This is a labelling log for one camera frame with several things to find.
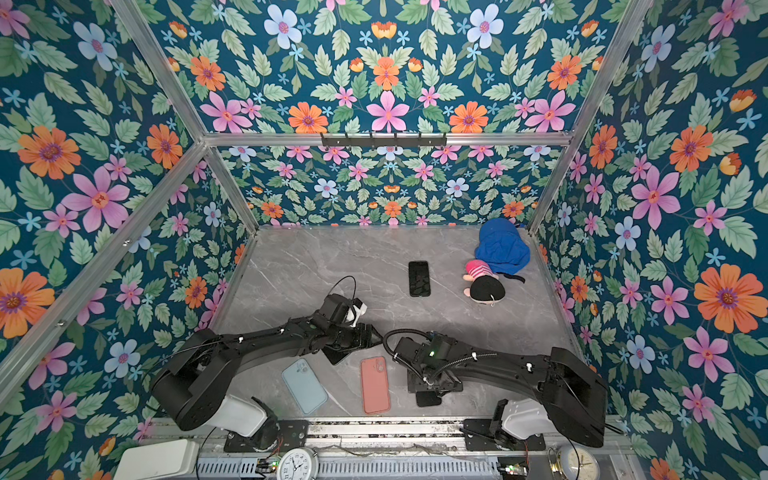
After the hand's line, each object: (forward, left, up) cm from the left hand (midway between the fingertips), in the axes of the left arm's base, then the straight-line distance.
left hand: (381, 338), depth 83 cm
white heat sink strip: (-29, +5, -7) cm, 31 cm away
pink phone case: (-11, +2, -8) cm, 13 cm away
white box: (-25, +51, -1) cm, 57 cm away
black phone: (-2, +14, -4) cm, 15 cm away
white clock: (-28, +19, -2) cm, 34 cm away
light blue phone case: (-9, +22, -8) cm, 25 cm away
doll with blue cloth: (+34, -45, -6) cm, 57 cm away
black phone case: (+26, -14, -9) cm, 31 cm away
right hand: (-13, -12, -4) cm, 18 cm away
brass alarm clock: (-32, -43, -1) cm, 53 cm away
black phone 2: (-15, -12, -7) cm, 20 cm away
